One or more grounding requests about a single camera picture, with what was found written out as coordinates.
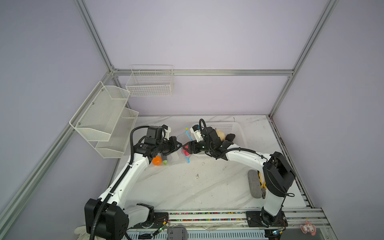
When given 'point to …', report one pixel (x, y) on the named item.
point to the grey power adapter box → (178, 232)
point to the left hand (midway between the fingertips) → (181, 145)
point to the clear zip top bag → (176, 157)
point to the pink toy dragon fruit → (186, 153)
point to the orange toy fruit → (157, 161)
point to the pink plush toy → (308, 227)
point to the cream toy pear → (221, 135)
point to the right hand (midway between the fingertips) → (185, 145)
